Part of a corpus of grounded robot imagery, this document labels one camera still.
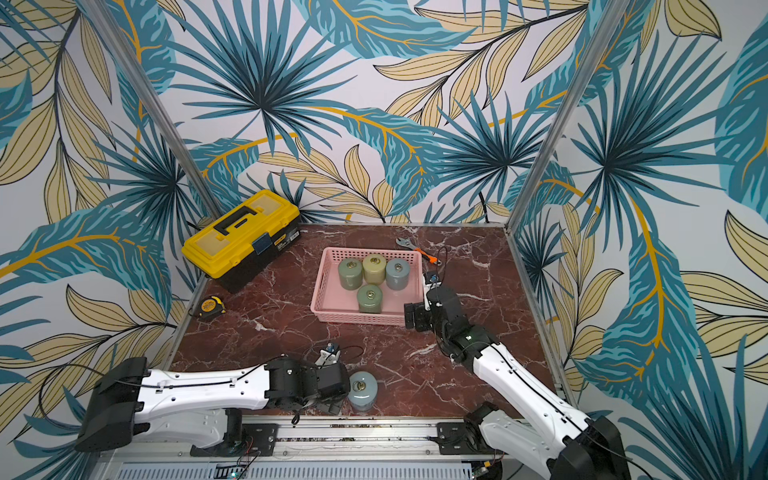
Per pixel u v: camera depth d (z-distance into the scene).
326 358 0.69
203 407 0.46
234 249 0.90
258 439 0.74
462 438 0.70
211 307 0.93
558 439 0.41
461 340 0.57
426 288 0.72
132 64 0.76
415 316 0.72
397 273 0.96
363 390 0.73
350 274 0.97
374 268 0.98
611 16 0.69
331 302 0.98
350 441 0.75
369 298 0.90
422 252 1.11
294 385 0.54
